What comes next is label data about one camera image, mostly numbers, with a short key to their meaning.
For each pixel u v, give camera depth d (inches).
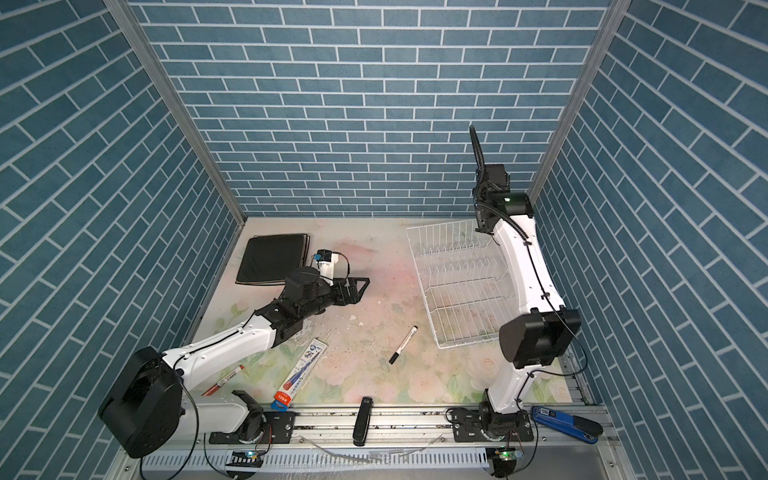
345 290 28.8
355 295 28.9
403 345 34.1
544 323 18.2
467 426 28.9
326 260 29.0
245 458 28.4
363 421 29.1
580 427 27.7
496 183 23.5
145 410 16.0
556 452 28.3
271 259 40.6
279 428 28.7
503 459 28.1
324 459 27.8
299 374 31.9
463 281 39.2
